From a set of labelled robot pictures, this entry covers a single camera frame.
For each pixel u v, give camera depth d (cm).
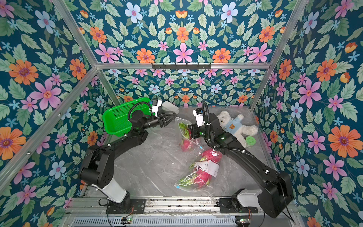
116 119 111
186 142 83
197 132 66
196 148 82
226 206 72
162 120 70
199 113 65
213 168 79
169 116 73
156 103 70
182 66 93
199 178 73
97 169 46
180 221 70
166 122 72
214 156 82
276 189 39
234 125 98
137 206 73
